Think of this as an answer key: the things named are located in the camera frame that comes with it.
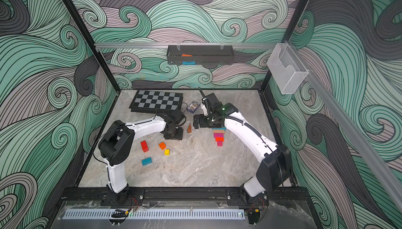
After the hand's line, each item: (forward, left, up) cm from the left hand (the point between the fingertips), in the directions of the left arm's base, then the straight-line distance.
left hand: (178, 135), depth 93 cm
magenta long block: (+1, -25, -1) cm, 25 cm away
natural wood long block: (+5, -25, -3) cm, 26 cm away
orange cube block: (-7, +9, 0) cm, 11 cm away
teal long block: (+6, -26, -2) cm, 27 cm away
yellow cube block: (-10, +6, -1) cm, 12 cm away
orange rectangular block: (-2, -25, -1) cm, 25 cm away
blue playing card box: (+23, -8, 0) cm, 25 cm away
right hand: (-1, -15, +16) cm, 22 cm away
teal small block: (-15, +17, -2) cm, 22 cm away
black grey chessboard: (+25, +17, +2) cm, 30 cm away
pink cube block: (-4, -25, -2) cm, 25 cm away
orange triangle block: (+4, -7, 0) cm, 8 cm away
